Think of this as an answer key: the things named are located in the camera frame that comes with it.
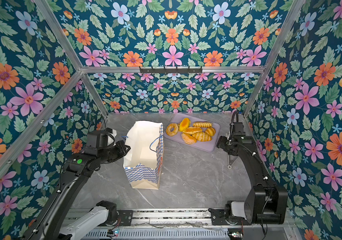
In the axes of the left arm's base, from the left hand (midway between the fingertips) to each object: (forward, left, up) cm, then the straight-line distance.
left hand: (132, 144), depth 69 cm
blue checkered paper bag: (-9, -5, -2) cm, 11 cm away
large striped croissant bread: (+17, -38, -22) cm, 47 cm away
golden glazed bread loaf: (+25, -32, -24) cm, 47 cm away
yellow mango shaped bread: (+28, -27, -21) cm, 44 cm away
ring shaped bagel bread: (+25, -16, -25) cm, 38 cm away
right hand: (+5, -47, -13) cm, 49 cm away
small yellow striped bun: (+23, -45, -24) cm, 56 cm away
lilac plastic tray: (+13, -41, -26) cm, 50 cm away
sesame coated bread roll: (+17, -28, -23) cm, 40 cm away
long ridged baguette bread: (+29, -40, -23) cm, 55 cm away
